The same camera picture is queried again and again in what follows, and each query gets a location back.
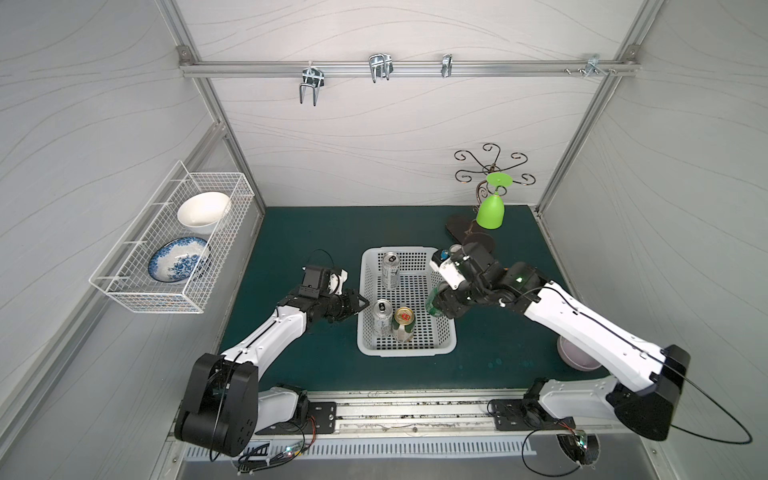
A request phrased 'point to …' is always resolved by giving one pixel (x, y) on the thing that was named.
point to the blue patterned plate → (178, 259)
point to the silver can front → (383, 317)
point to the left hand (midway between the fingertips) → (366, 306)
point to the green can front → (430, 307)
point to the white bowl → (201, 211)
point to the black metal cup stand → (466, 230)
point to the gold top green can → (403, 323)
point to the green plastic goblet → (490, 213)
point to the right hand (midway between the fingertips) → (446, 290)
